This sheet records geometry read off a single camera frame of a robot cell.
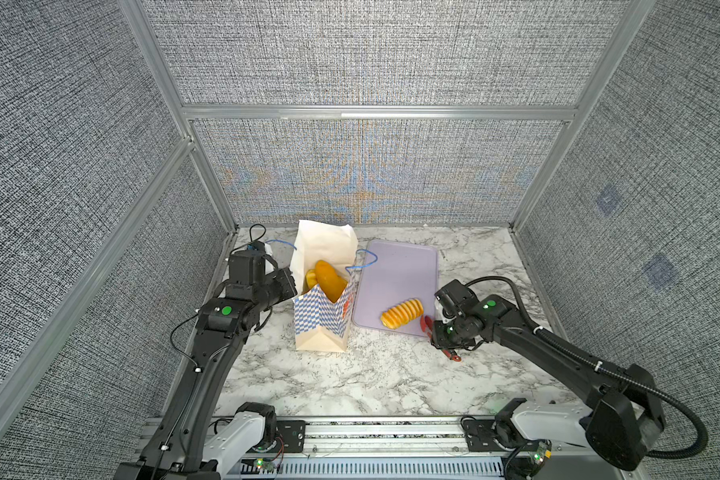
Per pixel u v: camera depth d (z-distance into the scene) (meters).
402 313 0.91
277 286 0.64
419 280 1.06
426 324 0.88
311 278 0.97
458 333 0.66
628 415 0.40
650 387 0.39
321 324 0.82
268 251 0.66
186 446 0.38
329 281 0.90
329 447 0.73
